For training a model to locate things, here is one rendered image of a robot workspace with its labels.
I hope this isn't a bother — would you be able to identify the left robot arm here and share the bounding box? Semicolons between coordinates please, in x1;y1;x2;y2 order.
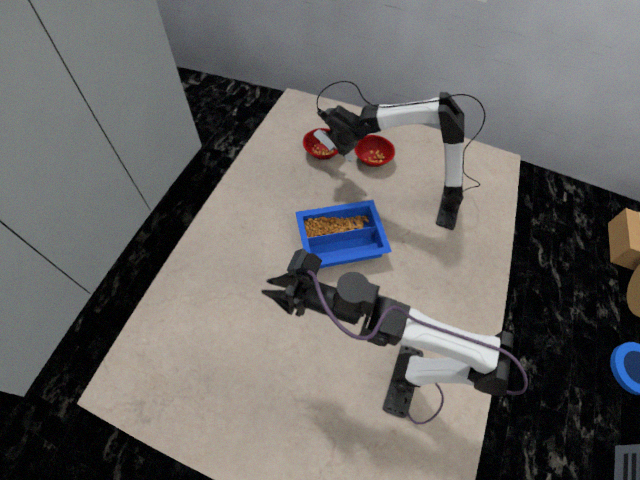
287;248;514;418

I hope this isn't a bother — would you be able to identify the dark red bowl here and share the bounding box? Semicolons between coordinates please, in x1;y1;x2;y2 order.
303;128;338;160
354;135;395;167

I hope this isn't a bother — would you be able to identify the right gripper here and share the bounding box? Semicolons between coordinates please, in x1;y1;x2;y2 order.
326;130;359;156

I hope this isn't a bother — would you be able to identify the grey scoop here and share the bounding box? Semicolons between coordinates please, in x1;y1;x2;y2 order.
314;129;353;162

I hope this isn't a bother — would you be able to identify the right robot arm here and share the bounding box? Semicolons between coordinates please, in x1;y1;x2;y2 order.
317;92;465;230

